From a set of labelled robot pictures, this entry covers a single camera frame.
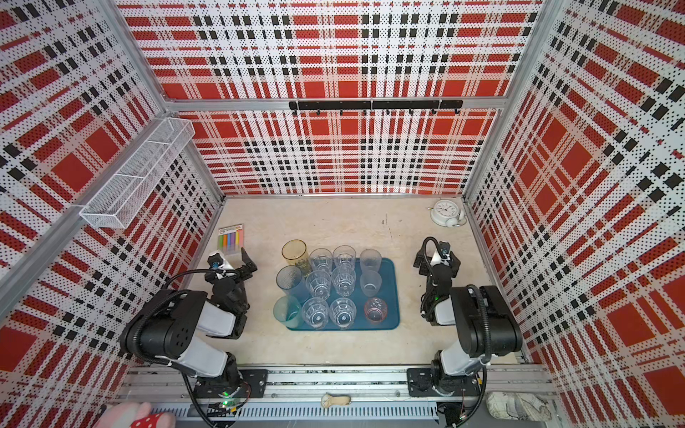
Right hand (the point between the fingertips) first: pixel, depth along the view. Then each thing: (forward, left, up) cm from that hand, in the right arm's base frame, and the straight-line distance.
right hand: (438, 248), depth 91 cm
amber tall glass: (-4, +49, +5) cm, 49 cm away
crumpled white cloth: (-45, -13, -6) cm, 47 cm away
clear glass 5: (-9, +24, -8) cm, 27 cm away
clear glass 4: (-19, +33, -8) cm, 39 cm away
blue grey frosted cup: (-8, +52, -7) cm, 53 cm away
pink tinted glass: (-19, +22, -8) cm, 30 cm away
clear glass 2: (-8, +43, -10) cm, 44 cm away
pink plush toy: (-47, +84, -2) cm, 96 cm away
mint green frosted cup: (-19, +51, -7) cm, 55 cm away
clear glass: (0, +34, -6) cm, 34 cm away
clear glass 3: (-19, +43, -9) cm, 47 cm away
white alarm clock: (+22, -10, -7) cm, 25 cm away
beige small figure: (-43, +36, -7) cm, 57 cm away
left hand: (-3, +69, +3) cm, 70 cm away
